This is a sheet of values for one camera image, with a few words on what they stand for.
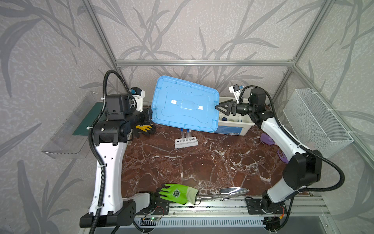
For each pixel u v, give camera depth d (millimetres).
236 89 679
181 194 770
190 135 912
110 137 389
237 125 932
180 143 940
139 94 541
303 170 436
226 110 679
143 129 1019
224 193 785
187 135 907
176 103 696
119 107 433
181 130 886
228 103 654
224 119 1116
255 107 629
